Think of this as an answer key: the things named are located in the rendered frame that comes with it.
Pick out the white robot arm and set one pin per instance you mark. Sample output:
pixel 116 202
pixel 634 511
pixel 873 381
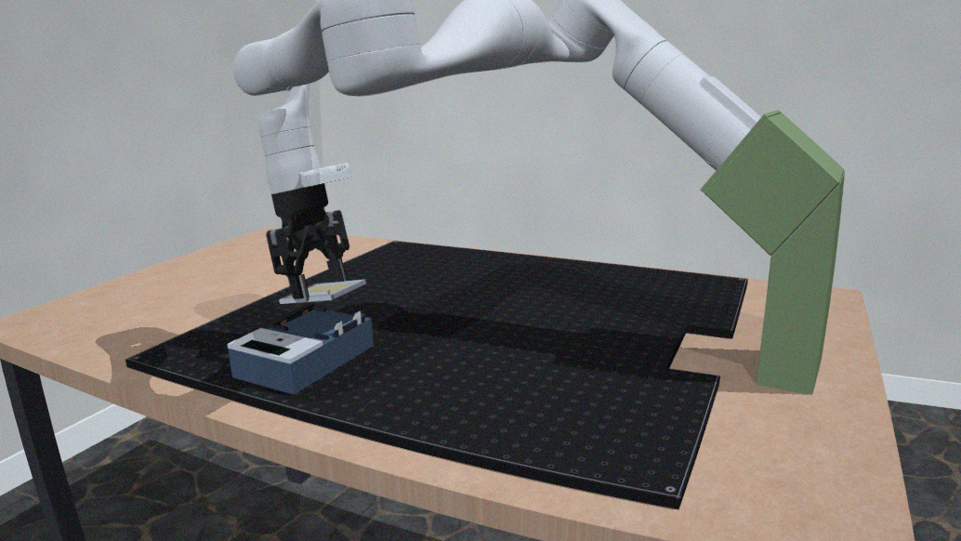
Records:
pixel 372 47

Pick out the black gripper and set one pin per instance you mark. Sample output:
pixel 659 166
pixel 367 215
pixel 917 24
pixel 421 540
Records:
pixel 296 209

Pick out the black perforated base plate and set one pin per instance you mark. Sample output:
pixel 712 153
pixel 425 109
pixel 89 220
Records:
pixel 550 369

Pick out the blue-grey dock with white console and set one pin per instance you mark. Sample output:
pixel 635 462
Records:
pixel 274 359

